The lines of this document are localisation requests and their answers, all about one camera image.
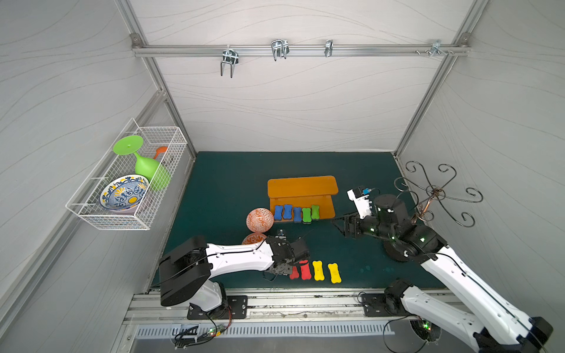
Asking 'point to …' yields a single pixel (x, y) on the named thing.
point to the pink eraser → (294, 273)
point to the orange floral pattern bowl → (253, 238)
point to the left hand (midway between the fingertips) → (283, 268)
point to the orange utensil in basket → (160, 151)
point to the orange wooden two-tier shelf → (298, 194)
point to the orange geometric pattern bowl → (260, 220)
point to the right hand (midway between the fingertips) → (339, 216)
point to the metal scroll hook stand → (427, 192)
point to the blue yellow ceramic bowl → (124, 194)
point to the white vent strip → (270, 329)
